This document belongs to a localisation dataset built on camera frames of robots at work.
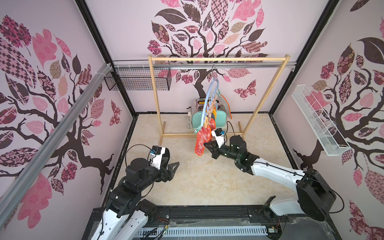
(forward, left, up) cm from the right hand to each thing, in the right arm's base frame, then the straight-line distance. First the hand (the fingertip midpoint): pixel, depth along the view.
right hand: (204, 145), depth 78 cm
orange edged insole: (+32, -17, -3) cm, 36 cm away
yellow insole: (+14, -6, +10) cm, 18 cm away
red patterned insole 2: (+7, -4, +9) cm, 12 cm away
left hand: (-13, +16, +3) cm, 21 cm away
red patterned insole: (+1, +1, +7) cm, 7 cm away
